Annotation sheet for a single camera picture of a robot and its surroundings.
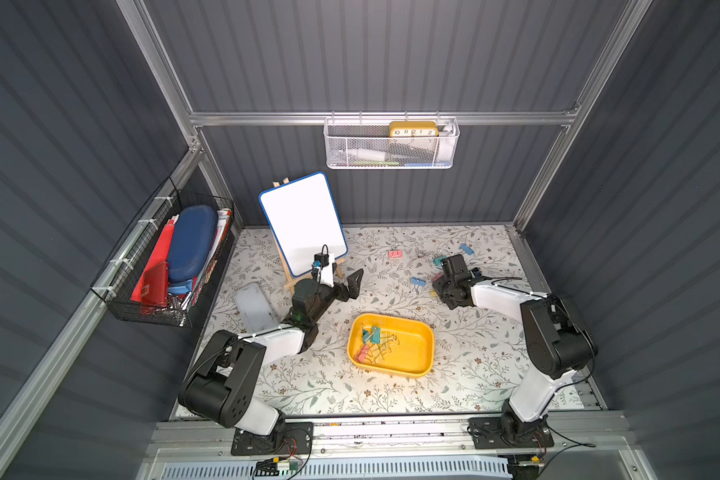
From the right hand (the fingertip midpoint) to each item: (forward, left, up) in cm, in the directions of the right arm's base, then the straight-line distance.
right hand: (443, 284), depth 98 cm
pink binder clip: (+16, +15, -3) cm, 22 cm away
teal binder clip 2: (-4, +5, +19) cm, 20 cm away
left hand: (-5, +29, +15) cm, 33 cm away
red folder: (-20, +72, +28) cm, 80 cm away
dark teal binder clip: (-18, +25, -1) cm, 31 cm away
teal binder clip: (-16, +22, -3) cm, 28 cm away
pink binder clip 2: (-23, +27, -1) cm, 35 cm away
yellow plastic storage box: (-20, +18, -3) cm, 27 cm away
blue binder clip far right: (+18, -13, -3) cm, 22 cm away
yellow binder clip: (-22, +22, -2) cm, 31 cm away
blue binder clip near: (+3, +8, -2) cm, 8 cm away
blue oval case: (-8, +67, +30) cm, 74 cm away
